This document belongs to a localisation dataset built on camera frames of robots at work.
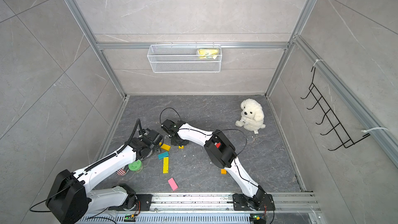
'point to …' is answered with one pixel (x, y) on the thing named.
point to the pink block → (173, 184)
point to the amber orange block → (223, 171)
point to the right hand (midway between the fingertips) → (179, 142)
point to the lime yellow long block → (166, 165)
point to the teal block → (164, 154)
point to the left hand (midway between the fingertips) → (156, 147)
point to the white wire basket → (186, 58)
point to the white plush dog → (252, 116)
